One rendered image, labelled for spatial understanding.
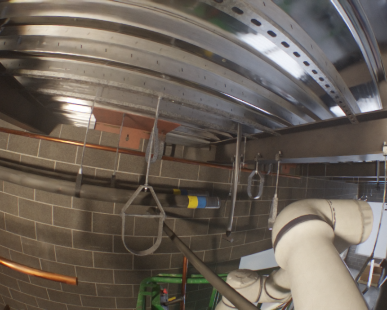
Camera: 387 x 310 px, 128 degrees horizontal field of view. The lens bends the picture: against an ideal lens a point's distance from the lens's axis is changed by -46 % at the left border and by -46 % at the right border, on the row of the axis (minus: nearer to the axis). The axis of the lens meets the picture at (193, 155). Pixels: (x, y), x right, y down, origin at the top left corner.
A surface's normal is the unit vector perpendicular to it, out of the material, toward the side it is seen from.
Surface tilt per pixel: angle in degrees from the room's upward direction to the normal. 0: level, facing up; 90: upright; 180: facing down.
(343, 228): 90
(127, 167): 90
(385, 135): 90
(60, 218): 90
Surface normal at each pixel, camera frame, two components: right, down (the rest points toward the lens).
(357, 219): -0.19, -0.47
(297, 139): -0.90, -0.15
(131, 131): 0.43, -0.05
